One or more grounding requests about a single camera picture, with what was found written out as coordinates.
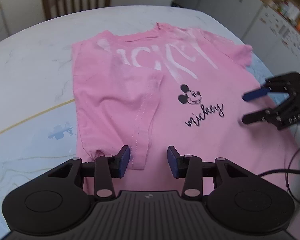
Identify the pink t-shirt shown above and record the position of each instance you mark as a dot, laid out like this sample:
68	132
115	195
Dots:
130	85

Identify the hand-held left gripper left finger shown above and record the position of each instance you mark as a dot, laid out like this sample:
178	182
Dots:
122	162

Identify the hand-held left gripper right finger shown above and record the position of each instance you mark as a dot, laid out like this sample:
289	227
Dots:
172	161

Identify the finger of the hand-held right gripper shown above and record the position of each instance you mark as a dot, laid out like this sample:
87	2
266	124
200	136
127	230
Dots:
255	117
256	93

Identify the white cabinet with stickers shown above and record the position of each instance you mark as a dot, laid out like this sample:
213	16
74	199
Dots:
277	30

